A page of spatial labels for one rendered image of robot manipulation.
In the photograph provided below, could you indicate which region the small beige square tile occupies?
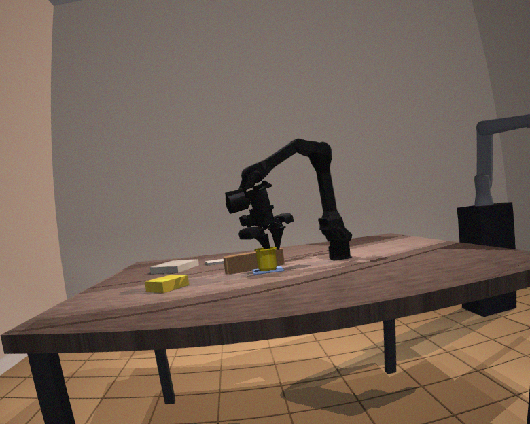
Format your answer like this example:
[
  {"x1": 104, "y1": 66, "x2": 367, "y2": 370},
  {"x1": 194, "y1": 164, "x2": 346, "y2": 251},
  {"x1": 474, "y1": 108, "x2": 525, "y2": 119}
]
[{"x1": 205, "y1": 259, "x2": 224, "y2": 266}]

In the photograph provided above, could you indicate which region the beige rectangular block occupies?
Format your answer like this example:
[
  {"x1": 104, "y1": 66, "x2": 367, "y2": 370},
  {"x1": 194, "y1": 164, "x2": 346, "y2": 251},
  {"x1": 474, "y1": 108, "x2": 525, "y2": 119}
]
[{"x1": 150, "y1": 260, "x2": 199, "y2": 274}]

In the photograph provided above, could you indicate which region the yellow block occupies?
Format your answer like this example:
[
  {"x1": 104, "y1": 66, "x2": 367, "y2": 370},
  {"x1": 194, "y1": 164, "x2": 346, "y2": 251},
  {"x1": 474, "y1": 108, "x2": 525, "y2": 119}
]
[{"x1": 145, "y1": 275, "x2": 189, "y2": 293}]

